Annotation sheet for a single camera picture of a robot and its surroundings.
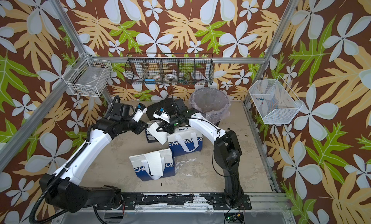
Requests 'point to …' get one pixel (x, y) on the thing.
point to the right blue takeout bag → (185, 140)
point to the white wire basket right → (274, 101)
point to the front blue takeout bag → (141, 172)
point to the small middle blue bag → (150, 138)
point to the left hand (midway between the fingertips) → (144, 121)
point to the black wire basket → (169, 68)
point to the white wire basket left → (89, 76)
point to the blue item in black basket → (149, 79)
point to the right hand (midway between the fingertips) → (158, 128)
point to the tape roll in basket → (170, 77)
